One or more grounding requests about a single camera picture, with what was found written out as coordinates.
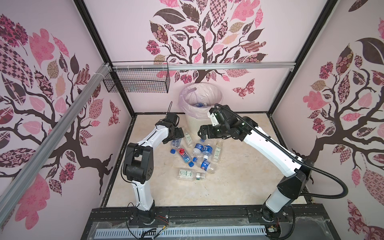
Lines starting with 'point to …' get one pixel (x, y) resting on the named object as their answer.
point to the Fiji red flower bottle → (185, 155)
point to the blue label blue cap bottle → (197, 149)
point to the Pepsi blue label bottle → (206, 165)
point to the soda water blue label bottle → (176, 142)
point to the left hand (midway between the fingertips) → (175, 137)
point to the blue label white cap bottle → (206, 151)
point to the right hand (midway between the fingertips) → (205, 131)
